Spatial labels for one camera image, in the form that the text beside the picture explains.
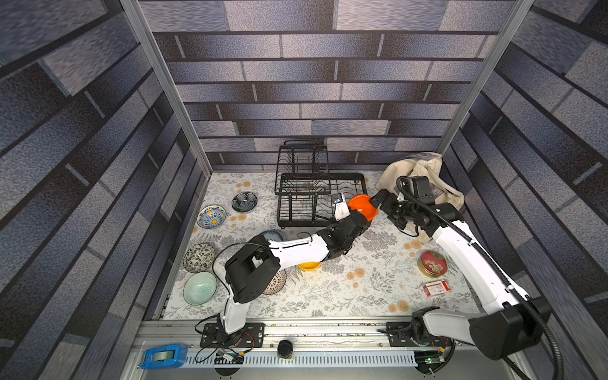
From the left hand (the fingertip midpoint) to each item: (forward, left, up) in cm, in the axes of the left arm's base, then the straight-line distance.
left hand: (356, 208), depth 84 cm
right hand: (-2, -6, +5) cm, 8 cm away
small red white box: (-23, -28, -16) cm, 40 cm away
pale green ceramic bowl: (-24, +56, -16) cm, 63 cm away
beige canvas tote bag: (+22, -32, +1) cm, 39 cm away
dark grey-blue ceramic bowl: (+15, +47, -17) cm, 52 cm away
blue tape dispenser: (-44, +58, -14) cm, 75 cm away
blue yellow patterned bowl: (+7, +60, -16) cm, 62 cm away
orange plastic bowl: (+2, -3, 0) cm, 3 cm away
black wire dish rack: (+25, +19, -18) cm, 36 cm away
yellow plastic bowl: (-16, +16, -14) cm, 27 cm away
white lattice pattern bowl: (-22, +29, -17) cm, 40 cm away
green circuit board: (-44, -22, -18) cm, 52 cm away
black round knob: (-42, +23, -9) cm, 49 cm away
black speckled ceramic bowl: (-12, +60, -18) cm, 64 cm away
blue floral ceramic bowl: (-4, +32, -14) cm, 35 cm away
